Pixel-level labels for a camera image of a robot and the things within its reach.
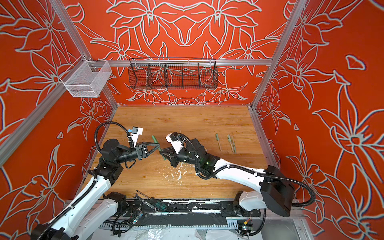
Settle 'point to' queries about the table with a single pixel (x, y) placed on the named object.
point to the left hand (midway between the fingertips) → (158, 147)
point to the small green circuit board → (247, 228)
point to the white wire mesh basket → (86, 78)
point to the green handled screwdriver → (155, 202)
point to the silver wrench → (155, 208)
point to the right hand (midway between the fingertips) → (158, 153)
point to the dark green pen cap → (154, 139)
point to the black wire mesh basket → (172, 73)
